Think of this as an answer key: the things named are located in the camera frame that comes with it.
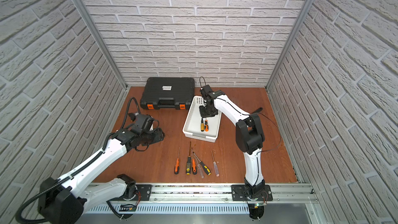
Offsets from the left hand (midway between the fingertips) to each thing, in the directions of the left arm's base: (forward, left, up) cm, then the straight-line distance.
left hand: (162, 134), depth 81 cm
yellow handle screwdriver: (+11, -22, -11) cm, 27 cm away
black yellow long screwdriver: (-14, -14, -9) cm, 22 cm away
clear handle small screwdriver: (-16, -20, -11) cm, 28 cm away
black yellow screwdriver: (-16, -23, -10) cm, 30 cm away
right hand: (+13, -23, -1) cm, 27 cm away
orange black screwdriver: (+10, -24, -9) cm, 28 cm away
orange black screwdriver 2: (-16, -7, -10) cm, 20 cm away
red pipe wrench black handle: (+21, -61, -10) cm, 65 cm away
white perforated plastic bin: (+9, -15, -10) cm, 20 cm away
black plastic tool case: (+35, +1, -6) cm, 35 cm away
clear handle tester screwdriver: (-15, -28, -11) cm, 33 cm away
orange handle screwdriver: (-15, -16, -10) cm, 24 cm away
